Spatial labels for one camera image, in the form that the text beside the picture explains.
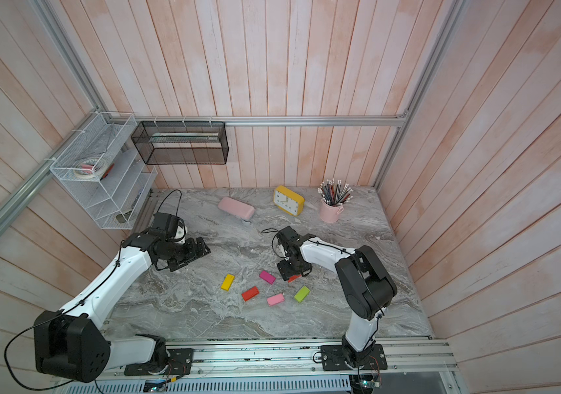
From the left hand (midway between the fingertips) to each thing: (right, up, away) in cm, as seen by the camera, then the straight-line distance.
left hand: (200, 258), depth 82 cm
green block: (+36, -14, +4) cm, 38 cm away
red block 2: (+17, -14, +5) cm, 22 cm away
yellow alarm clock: (+32, +21, +25) cm, 45 cm away
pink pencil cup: (+50, +15, +22) cm, 57 cm away
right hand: (+32, -7, +11) cm, 35 cm away
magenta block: (+23, -9, +9) cm, 26 cm away
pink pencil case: (+8, +17, +28) cm, 34 cm away
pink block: (+26, -16, +4) cm, 31 cm away
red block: (+32, -7, +2) cm, 33 cm away
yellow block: (+8, -11, +8) cm, 15 cm away
